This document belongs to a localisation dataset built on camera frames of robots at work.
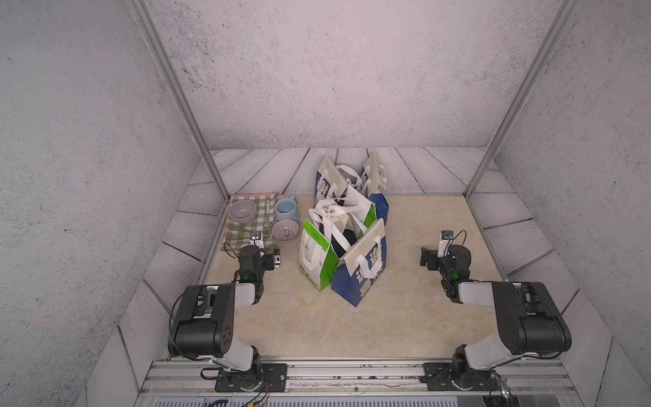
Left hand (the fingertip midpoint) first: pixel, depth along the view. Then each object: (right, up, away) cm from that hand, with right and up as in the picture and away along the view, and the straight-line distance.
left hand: (265, 247), depth 95 cm
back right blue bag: (+40, +25, +1) cm, 47 cm away
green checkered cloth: (-15, +4, +13) cm, 20 cm away
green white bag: (+20, -1, -19) cm, 27 cm away
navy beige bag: (+27, +6, -22) cm, 35 cm away
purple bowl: (-15, +13, +17) cm, 26 cm away
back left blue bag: (+23, +24, +6) cm, 34 cm away
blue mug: (+5, +14, +16) cm, 22 cm away
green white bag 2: (+31, +14, -10) cm, 36 cm away
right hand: (+64, 0, -1) cm, 64 cm away
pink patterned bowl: (+5, +5, +12) cm, 14 cm away
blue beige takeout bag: (+31, -5, -19) cm, 37 cm away
